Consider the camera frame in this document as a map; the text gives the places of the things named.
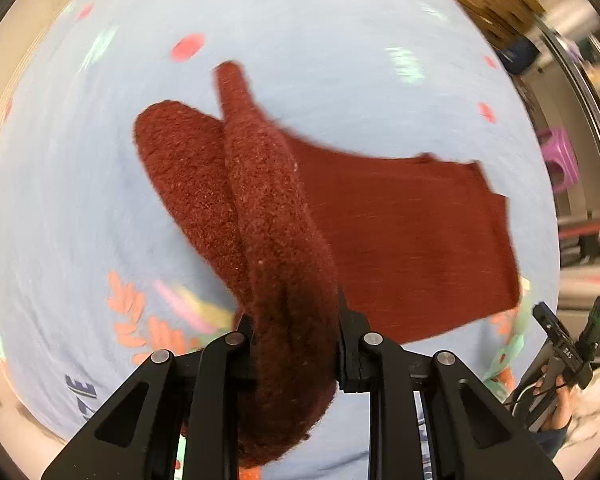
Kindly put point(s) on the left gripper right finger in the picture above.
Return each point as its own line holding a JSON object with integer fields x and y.
{"x": 431, "y": 416}

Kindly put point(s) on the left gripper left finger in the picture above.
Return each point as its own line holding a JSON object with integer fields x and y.
{"x": 173, "y": 415}

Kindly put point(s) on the dark red knit sweater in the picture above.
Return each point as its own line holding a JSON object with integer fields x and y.
{"x": 419, "y": 245}

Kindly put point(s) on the person right hand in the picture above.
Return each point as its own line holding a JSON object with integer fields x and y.
{"x": 567, "y": 398}

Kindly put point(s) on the blue patterned bed sheet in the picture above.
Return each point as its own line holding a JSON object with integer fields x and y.
{"x": 94, "y": 272}

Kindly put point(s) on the purple plastic stool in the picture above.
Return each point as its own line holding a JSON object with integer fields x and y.
{"x": 559, "y": 158}

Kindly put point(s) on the grey study desk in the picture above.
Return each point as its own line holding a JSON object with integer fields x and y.
{"x": 567, "y": 99}

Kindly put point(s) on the dark blue hanging bag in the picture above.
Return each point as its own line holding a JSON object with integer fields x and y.
{"x": 518, "y": 56}

